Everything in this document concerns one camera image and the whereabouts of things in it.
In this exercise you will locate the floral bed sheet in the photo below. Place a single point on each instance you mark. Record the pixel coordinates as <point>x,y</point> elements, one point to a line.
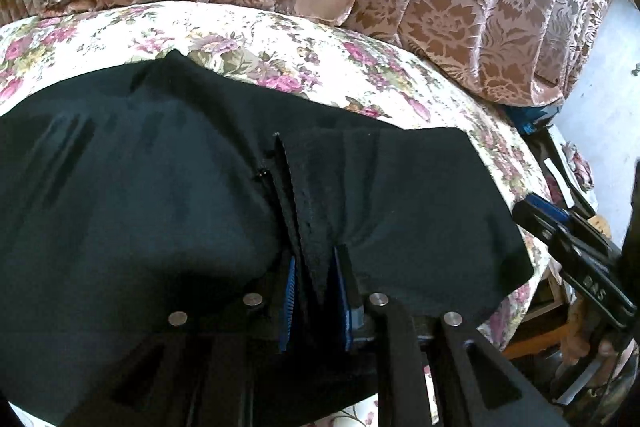
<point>280,52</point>

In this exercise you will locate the black pants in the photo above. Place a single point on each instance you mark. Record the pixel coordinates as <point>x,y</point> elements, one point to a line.
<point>150,187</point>

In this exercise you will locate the blue object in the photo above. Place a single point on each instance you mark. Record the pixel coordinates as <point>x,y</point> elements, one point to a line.
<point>530,119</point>

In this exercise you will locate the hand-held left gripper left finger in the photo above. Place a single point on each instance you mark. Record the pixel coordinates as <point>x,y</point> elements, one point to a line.
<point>289,302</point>

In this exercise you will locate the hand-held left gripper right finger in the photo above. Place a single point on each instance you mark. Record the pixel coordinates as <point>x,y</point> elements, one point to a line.
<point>345,302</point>

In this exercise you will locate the brown floral curtain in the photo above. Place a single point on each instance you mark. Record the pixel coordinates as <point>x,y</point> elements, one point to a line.
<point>450,7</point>

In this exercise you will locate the wooden furniture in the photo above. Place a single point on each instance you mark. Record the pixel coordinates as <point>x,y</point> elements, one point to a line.
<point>542,322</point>

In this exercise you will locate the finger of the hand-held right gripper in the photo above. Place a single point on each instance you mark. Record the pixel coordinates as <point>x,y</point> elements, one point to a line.
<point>555,222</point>

